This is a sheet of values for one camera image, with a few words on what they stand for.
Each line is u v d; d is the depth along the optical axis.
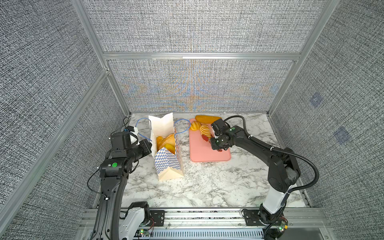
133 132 0.63
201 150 1.02
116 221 0.44
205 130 1.02
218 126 0.71
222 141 0.76
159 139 0.95
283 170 0.50
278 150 0.49
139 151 0.60
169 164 0.79
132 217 0.56
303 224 0.74
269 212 0.63
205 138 0.98
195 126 1.06
